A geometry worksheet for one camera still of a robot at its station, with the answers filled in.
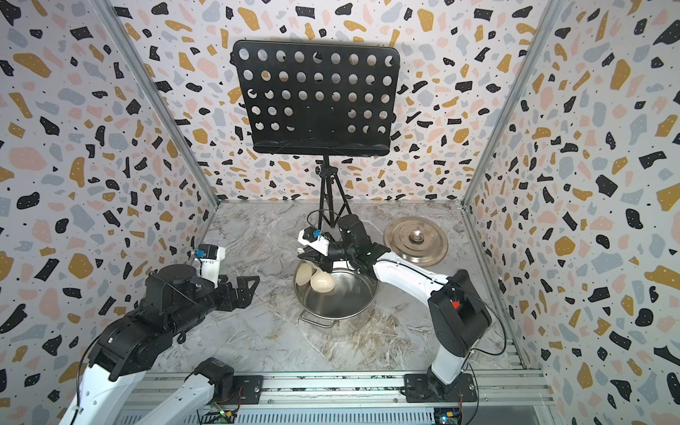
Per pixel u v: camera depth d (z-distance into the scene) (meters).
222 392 0.65
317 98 0.68
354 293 0.95
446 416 0.72
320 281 0.95
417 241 1.07
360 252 0.66
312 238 0.66
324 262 0.71
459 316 0.46
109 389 0.38
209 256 0.54
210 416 0.73
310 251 0.73
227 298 0.55
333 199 1.01
